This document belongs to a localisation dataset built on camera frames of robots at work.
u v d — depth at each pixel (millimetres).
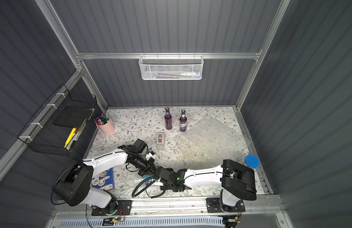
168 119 987
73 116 784
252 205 754
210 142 989
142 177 771
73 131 733
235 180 433
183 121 957
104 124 961
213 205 727
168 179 600
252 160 722
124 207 735
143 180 559
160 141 963
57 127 728
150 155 823
